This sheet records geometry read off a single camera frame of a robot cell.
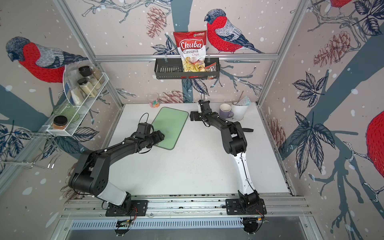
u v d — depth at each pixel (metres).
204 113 0.87
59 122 0.60
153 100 1.18
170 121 1.10
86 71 0.79
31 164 0.50
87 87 0.76
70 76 0.69
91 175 0.45
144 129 0.75
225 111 1.04
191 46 0.80
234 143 0.62
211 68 0.86
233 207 0.73
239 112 1.03
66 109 0.70
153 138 0.83
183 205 0.75
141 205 0.74
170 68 0.95
